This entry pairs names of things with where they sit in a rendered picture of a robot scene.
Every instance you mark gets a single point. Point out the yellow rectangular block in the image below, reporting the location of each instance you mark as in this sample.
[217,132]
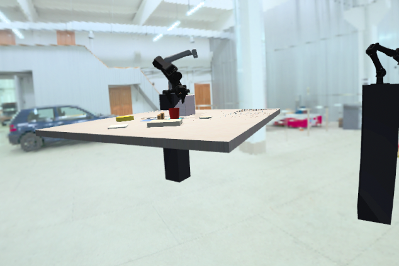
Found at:
[124,118]

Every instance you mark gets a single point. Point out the red cup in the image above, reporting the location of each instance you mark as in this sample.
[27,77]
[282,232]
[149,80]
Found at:
[174,113]

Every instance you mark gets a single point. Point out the cream flat rectangular slab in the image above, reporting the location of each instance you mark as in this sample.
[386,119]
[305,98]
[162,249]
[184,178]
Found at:
[164,122]

